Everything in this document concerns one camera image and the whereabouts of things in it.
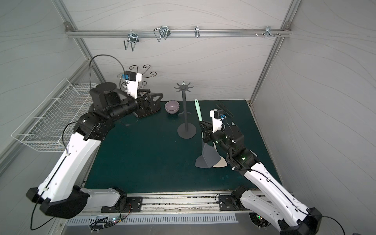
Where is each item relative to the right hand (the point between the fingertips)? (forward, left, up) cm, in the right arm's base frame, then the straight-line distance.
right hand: (201, 123), depth 67 cm
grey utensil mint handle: (-8, -2, -7) cm, 11 cm away
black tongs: (+38, -20, -32) cm, 54 cm away
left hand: (+2, +20, +15) cm, 25 cm away
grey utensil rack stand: (+16, +9, -31) cm, 37 cm away
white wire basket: (-6, +68, +2) cm, 68 cm away
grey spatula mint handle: (-14, -3, -9) cm, 17 cm away
